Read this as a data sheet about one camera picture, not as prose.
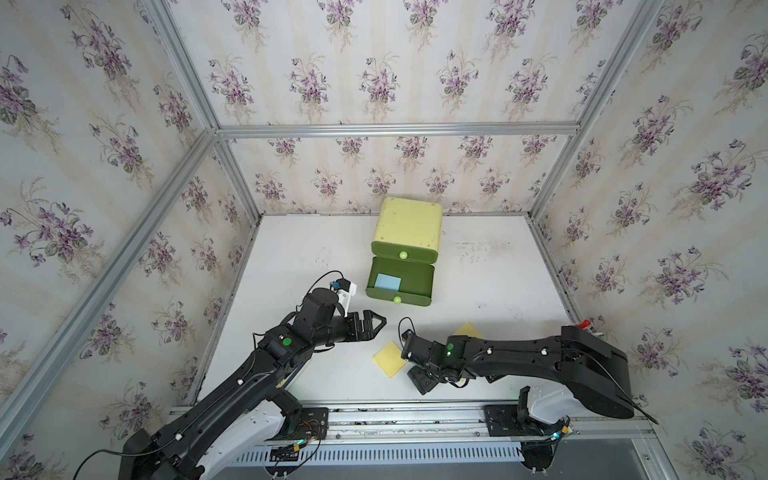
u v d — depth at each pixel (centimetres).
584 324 76
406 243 84
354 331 64
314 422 73
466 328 90
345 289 68
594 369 43
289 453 72
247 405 45
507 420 74
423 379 72
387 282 91
